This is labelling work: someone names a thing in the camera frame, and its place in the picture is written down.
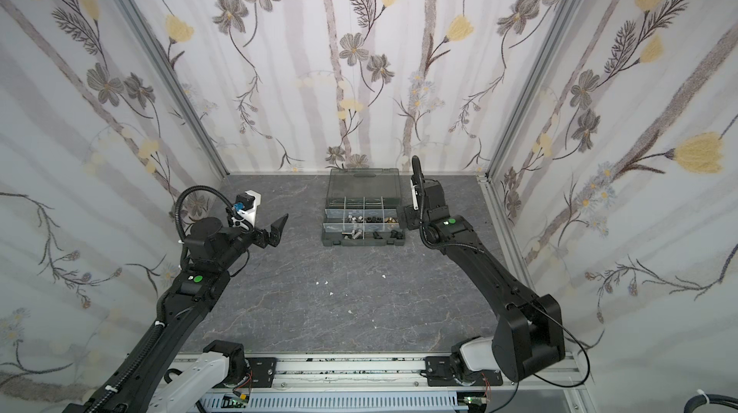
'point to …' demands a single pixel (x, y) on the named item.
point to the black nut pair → (377, 219)
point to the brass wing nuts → (389, 220)
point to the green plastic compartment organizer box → (361, 208)
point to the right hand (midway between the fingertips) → (422, 203)
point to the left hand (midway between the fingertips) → (271, 206)
